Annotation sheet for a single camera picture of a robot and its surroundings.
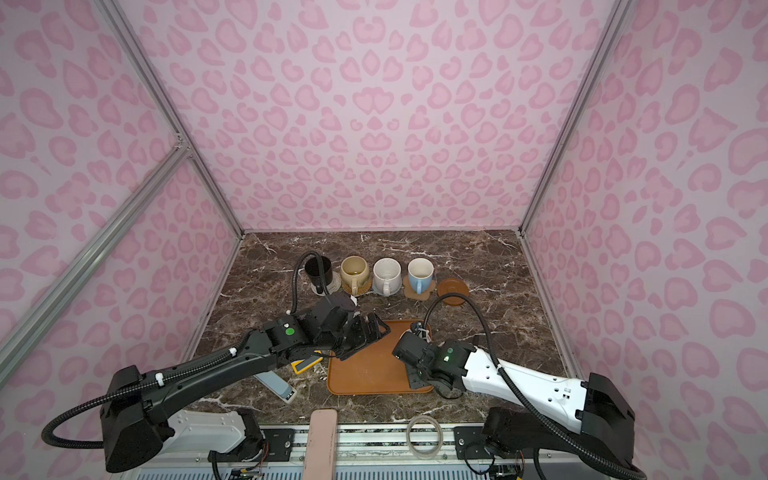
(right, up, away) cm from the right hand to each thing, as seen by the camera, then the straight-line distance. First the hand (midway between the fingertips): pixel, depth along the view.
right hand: (416, 373), depth 77 cm
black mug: (-33, +26, +24) cm, 48 cm away
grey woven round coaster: (-8, +18, +17) cm, 26 cm away
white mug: (-8, +23, +26) cm, 36 cm away
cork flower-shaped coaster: (0, +17, +24) cm, 29 cm away
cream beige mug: (-20, +24, +26) cm, 41 cm away
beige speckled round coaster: (-27, +19, +27) cm, 43 cm away
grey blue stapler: (-36, -3, +1) cm, 36 cm away
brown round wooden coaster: (+15, +20, +27) cm, 36 cm away
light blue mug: (+3, +25, +22) cm, 33 cm away
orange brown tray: (-11, -3, +9) cm, 14 cm away
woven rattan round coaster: (-17, +19, +23) cm, 34 cm away
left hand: (-8, +11, -4) cm, 15 cm away
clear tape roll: (+3, -17, -6) cm, 18 cm away
